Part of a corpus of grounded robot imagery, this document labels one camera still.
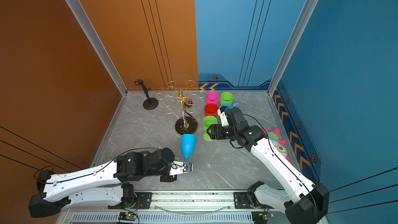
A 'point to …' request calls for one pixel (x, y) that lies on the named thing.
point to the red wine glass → (211, 109)
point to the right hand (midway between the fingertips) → (214, 130)
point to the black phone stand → (150, 103)
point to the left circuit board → (127, 216)
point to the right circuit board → (261, 217)
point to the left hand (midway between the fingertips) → (183, 163)
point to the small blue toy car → (236, 104)
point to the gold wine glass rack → (184, 125)
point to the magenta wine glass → (212, 98)
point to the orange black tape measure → (188, 102)
